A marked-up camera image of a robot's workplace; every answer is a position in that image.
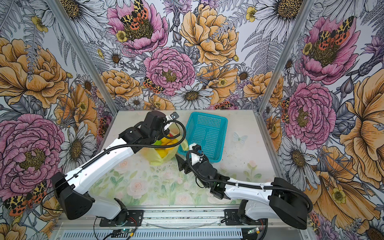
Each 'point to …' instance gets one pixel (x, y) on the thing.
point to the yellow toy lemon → (162, 152)
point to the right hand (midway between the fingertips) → (183, 155)
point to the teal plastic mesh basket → (209, 131)
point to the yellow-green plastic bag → (157, 156)
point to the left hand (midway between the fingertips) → (158, 124)
